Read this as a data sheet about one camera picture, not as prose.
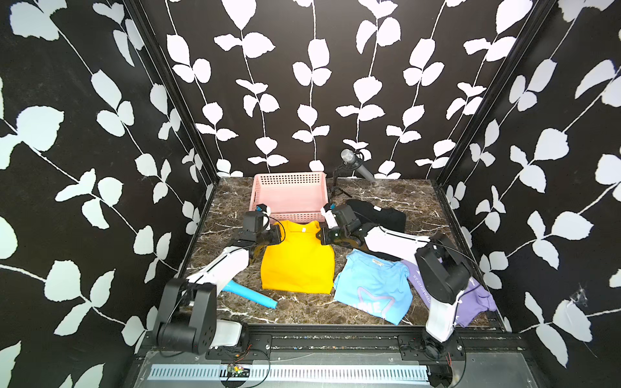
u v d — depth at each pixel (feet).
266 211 2.68
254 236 2.26
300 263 2.97
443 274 1.62
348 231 2.36
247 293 2.75
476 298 2.68
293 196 3.94
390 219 3.52
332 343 2.51
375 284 2.87
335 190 3.59
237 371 2.32
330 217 2.51
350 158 3.05
